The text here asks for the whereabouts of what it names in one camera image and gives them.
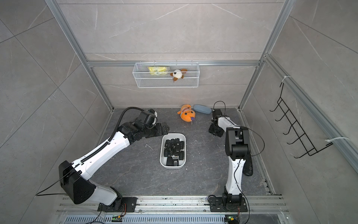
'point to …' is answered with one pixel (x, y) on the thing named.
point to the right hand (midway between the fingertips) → (215, 132)
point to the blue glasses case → (202, 108)
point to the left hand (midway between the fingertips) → (164, 127)
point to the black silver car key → (170, 162)
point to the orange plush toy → (187, 114)
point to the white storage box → (163, 159)
